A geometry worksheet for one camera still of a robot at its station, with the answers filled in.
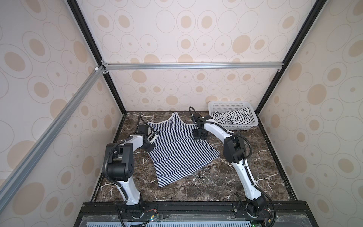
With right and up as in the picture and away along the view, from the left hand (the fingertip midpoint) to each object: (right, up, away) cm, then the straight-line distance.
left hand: (151, 144), depth 98 cm
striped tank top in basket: (+67, +20, +16) cm, 72 cm away
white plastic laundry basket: (+57, +29, +18) cm, 66 cm away
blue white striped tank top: (+18, -5, -1) cm, 19 cm away
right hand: (+37, +4, +6) cm, 37 cm away
